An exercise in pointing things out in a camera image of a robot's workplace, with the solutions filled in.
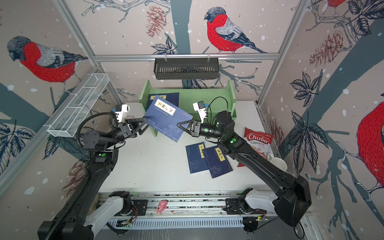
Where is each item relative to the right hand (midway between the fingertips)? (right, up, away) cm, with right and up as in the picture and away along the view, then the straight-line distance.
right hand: (176, 129), depth 60 cm
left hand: (-11, +2, -3) cm, 12 cm away
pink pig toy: (-9, -40, +12) cm, 42 cm away
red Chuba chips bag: (+49, -11, +30) cm, 59 cm away
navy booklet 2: (+21, -22, +28) cm, 41 cm away
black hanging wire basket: (+1, +40, +46) cm, 61 cm away
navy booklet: (+8, -21, +30) cm, 37 cm away
